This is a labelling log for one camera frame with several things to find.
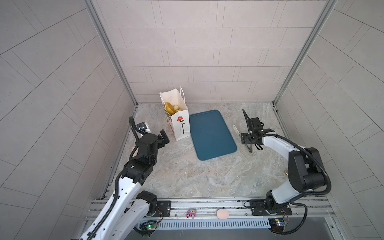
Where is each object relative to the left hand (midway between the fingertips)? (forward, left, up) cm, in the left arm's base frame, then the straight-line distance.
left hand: (159, 130), depth 73 cm
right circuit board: (-36, -56, -23) cm, 70 cm away
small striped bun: (+20, -2, -7) cm, 22 cm away
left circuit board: (-37, +2, -19) cm, 42 cm away
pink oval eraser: (-33, -31, -20) cm, 49 cm away
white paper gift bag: (+10, -8, -7) cm, 14 cm away
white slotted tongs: (-1, -50, -20) cm, 54 cm away
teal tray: (+9, -28, -22) cm, 37 cm away
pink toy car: (-33, -16, -20) cm, 42 cm away
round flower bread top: (+25, -5, -12) cm, 28 cm away
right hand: (+8, -51, -20) cm, 55 cm away
